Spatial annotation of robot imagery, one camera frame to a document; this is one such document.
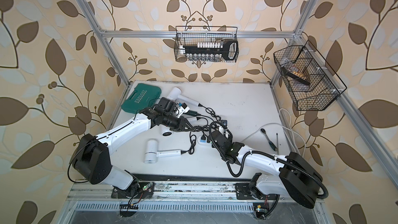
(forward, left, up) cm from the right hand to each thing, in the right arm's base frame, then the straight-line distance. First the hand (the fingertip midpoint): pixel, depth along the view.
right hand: (217, 135), depth 87 cm
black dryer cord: (+26, +10, -5) cm, 28 cm away
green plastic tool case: (+32, +50, -1) cm, 59 cm away
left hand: (0, +15, +11) cm, 18 cm away
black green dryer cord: (+18, +11, -5) cm, 22 cm away
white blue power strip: (-2, +8, -5) cm, 10 cm away
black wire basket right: (+12, -46, +26) cm, 54 cm away
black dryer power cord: (+7, +11, -4) cm, 13 cm away
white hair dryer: (+33, +27, -1) cm, 43 cm away
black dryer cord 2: (-1, +14, -4) cm, 15 cm away
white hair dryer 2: (-8, +36, -2) cm, 37 cm away
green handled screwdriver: (+4, -29, -5) cm, 29 cm away
